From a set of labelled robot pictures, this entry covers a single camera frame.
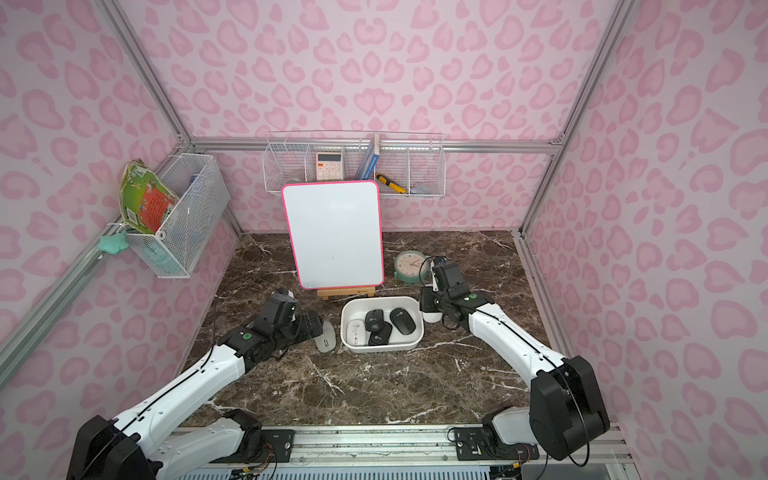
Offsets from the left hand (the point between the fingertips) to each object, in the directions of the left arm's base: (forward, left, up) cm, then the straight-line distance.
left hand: (310, 319), depth 84 cm
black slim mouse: (-1, -20, -8) cm, 21 cm away
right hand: (+7, -33, +2) cm, 34 cm away
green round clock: (+25, -29, -9) cm, 39 cm away
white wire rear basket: (+48, -27, +17) cm, 58 cm away
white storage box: (+8, -11, -8) cm, 16 cm away
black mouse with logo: (+3, -17, -6) cm, 19 cm away
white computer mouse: (+1, -34, 0) cm, 34 cm away
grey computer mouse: (-3, -3, -8) cm, 9 cm away
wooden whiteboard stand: (+14, -8, -7) cm, 17 cm away
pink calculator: (+43, -3, +21) cm, 47 cm away
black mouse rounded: (+4, -26, -9) cm, 28 cm away
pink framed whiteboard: (+23, -6, +11) cm, 26 cm away
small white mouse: (0, -12, -9) cm, 15 cm away
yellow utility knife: (+41, -22, +15) cm, 49 cm away
